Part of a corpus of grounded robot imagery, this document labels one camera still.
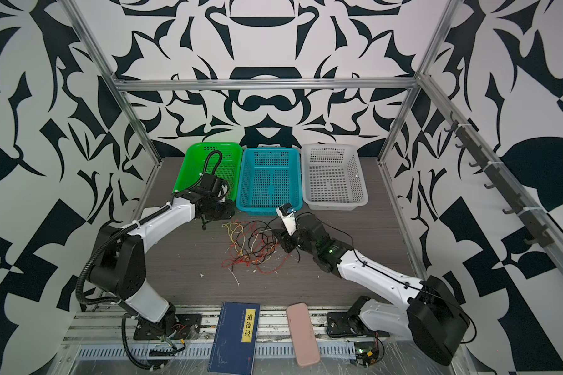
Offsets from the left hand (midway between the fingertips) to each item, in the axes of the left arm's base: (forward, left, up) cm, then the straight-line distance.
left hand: (230, 208), depth 92 cm
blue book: (-42, -4, -8) cm, 43 cm away
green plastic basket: (+30, +20, -3) cm, 36 cm away
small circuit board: (-47, -44, -10) cm, 65 cm away
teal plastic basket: (+21, -14, -8) cm, 27 cm away
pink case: (-45, -25, -9) cm, 53 cm away
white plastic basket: (+13, -42, +2) cm, 44 cm away
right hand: (-11, -18, +6) cm, 22 cm away
